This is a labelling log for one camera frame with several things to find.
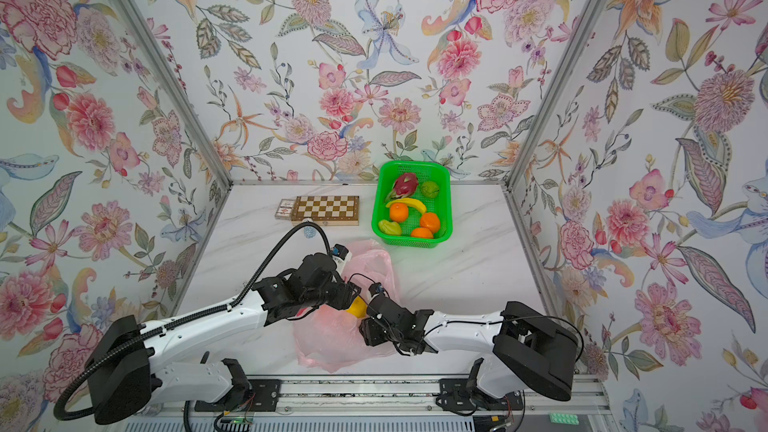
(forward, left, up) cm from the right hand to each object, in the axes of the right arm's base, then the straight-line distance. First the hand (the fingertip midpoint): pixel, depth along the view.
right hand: (364, 326), depth 84 cm
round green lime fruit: (+51, -21, +3) cm, 55 cm away
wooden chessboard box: (+41, +17, +2) cm, 44 cm away
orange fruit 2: (+36, -20, +4) cm, 41 cm away
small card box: (+41, +33, +2) cm, 52 cm away
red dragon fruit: (+50, -11, +6) cm, 52 cm away
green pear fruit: (+31, -5, +5) cm, 32 cm away
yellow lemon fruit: (+3, +2, +4) cm, 6 cm away
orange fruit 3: (+29, -17, +6) cm, 34 cm away
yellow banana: (+45, -12, +3) cm, 47 cm away
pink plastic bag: (-4, +9, +3) cm, 11 cm away
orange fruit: (+40, -9, +3) cm, 41 cm away
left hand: (+5, +2, +11) cm, 12 cm away
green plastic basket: (+47, -25, 0) cm, 53 cm away
